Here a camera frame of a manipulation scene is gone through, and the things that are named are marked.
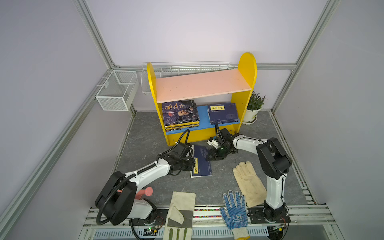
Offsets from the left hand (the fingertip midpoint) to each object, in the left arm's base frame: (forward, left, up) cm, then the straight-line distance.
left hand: (194, 167), depth 85 cm
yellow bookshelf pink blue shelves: (+36, -5, +13) cm, 39 cm away
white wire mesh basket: (+49, +49, +18) cm, 71 cm away
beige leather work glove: (-13, -33, -6) cm, 36 cm away
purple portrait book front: (+28, +7, +17) cm, 33 cm away
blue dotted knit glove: (-26, -20, -6) cm, 33 cm away
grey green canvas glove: (-27, +9, -4) cm, 29 cm away
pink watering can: (-13, +23, +5) cm, 27 cm away
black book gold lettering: (+22, +6, +11) cm, 25 cm away
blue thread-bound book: (+30, -20, +12) cm, 38 cm away
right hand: (+6, -10, -5) cm, 13 cm away
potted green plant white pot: (+39, -45, +13) cm, 61 cm away
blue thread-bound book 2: (+1, -5, -3) cm, 6 cm away
